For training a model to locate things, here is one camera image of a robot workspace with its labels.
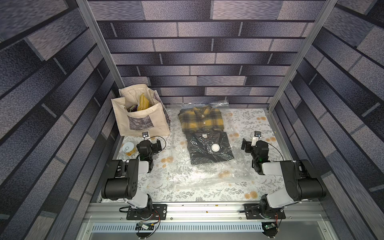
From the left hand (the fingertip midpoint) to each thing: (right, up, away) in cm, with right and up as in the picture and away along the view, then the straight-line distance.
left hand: (150, 139), depth 94 cm
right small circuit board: (+66, -42, -22) cm, 82 cm away
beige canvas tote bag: (-13, +11, -2) cm, 17 cm away
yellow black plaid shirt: (+34, +14, +16) cm, 40 cm away
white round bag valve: (+42, -5, +1) cm, 43 cm away
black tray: (+38, -5, +2) cm, 38 cm away
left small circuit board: (+4, -40, -23) cm, 46 cm away
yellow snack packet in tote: (-4, +24, -2) cm, 24 cm away
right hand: (+66, +1, 0) cm, 66 cm away
